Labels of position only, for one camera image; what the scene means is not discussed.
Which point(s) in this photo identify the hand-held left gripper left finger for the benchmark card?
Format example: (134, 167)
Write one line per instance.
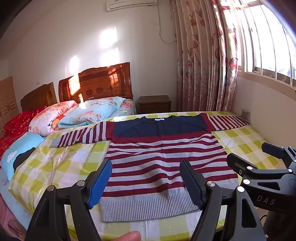
(100, 183)

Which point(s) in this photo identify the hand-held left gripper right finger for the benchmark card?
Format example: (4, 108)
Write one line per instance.
(191, 185)

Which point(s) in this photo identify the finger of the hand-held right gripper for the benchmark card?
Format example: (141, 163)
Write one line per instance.
(238, 163)
(275, 150)

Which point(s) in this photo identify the red grey striped navy sweater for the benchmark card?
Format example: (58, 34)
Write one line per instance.
(161, 150)

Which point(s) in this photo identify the yellow white checked cover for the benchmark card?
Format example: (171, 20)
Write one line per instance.
(69, 166)

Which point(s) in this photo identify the light blue floral quilt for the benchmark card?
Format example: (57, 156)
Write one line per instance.
(92, 113)

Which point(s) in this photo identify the pink floral quilt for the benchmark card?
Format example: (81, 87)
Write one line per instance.
(46, 118)

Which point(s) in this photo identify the light blue cloud pillow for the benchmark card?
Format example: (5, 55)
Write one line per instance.
(25, 143)

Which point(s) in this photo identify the wooden nightstand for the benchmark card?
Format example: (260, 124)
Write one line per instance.
(155, 105)

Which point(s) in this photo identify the red patterned bedding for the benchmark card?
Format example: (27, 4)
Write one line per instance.
(16, 125)

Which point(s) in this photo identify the carved wooden headboard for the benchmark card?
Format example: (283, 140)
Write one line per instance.
(104, 81)

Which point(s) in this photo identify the barred window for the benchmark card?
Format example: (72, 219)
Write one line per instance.
(266, 46)

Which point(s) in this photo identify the plain wooden headboard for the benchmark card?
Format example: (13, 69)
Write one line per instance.
(39, 97)

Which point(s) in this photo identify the pink floral curtain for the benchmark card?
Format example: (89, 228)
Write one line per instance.
(201, 58)

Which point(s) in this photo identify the beige wardrobe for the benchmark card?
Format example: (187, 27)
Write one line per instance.
(9, 99)

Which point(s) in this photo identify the white air conditioner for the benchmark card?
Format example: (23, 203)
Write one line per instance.
(129, 4)

